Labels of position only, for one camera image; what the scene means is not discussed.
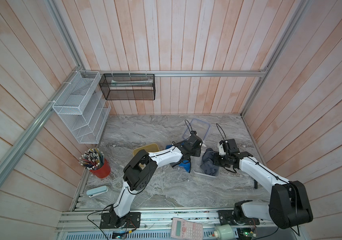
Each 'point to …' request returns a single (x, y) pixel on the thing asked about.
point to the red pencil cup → (93, 160)
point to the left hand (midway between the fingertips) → (197, 151)
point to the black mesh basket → (128, 86)
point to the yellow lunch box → (152, 147)
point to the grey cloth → (208, 165)
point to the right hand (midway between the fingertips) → (213, 159)
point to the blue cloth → (185, 165)
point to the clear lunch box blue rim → (195, 164)
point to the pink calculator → (185, 229)
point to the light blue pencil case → (97, 190)
